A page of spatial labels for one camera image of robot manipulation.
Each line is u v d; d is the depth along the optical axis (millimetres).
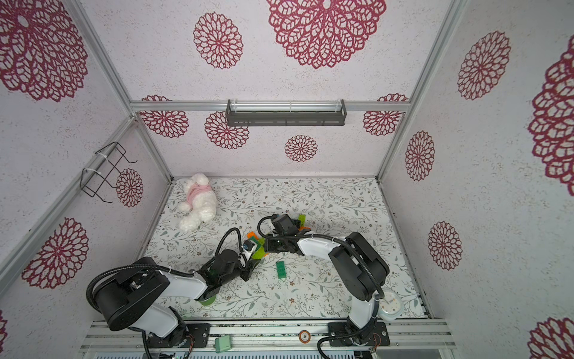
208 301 788
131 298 448
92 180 730
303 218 1014
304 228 960
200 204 997
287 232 730
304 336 734
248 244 781
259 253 890
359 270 480
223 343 703
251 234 973
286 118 874
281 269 880
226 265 690
